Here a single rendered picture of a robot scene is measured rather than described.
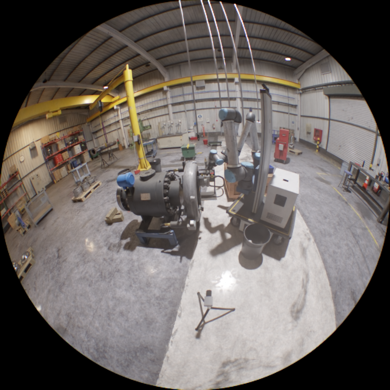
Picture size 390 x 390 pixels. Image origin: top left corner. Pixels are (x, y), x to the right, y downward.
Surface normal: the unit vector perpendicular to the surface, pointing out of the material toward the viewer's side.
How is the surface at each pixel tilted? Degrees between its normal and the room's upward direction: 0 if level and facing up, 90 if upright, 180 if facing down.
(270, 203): 90
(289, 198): 90
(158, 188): 46
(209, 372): 0
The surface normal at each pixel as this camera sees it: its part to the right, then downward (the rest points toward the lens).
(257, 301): -0.11, -0.84
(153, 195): -0.12, 0.04
